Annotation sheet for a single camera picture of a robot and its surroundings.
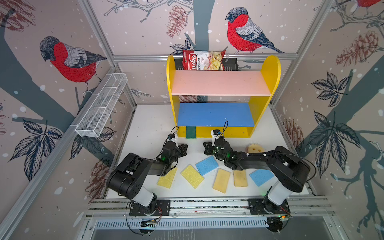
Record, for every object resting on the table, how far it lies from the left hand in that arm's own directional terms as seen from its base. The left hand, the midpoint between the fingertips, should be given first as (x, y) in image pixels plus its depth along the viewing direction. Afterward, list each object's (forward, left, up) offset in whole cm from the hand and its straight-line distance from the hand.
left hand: (190, 143), depth 91 cm
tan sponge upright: (-20, -28, -5) cm, 35 cm away
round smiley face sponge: (-2, -41, -4) cm, 41 cm away
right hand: (-1, -7, +2) cm, 8 cm away
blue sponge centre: (-12, -10, -6) cm, 17 cm away
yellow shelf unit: (+44, -33, -9) cm, 56 cm away
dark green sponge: (+11, 0, -4) cm, 12 cm away
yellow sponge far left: (-21, +12, -5) cm, 25 cm away
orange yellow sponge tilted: (-21, -18, -5) cm, 28 cm away
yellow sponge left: (-19, -2, -5) cm, 20 cm away
